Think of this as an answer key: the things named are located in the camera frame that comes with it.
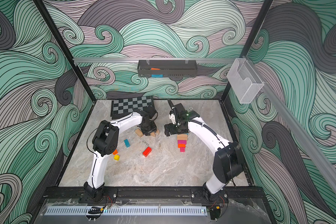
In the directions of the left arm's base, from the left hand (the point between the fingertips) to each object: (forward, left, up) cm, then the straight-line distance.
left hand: (155, 131), depth 97 cm
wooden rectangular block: (-1, +12, -1) cm, 12 cm away
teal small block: (-9, +19, -1) cm, 21 cm away
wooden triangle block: (-2, +2, -1) cm, 3 cm away
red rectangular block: (-15, +5, -1) cm, 16 cm away
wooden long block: (-3, -19, -3) cm, 19 cm away
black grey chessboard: (+22, +30, 0) cm, 37 cm away
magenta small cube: (-13, -18, -2) cm, 22 cm away
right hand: (-7, -12, +11) cm, 18 cm away
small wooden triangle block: (-1, -1, +1) cm, 2 cm away
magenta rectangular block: (-7, -18, -2) cm, 20 cm away
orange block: (-10, -18, -2) cm, 21 cm away
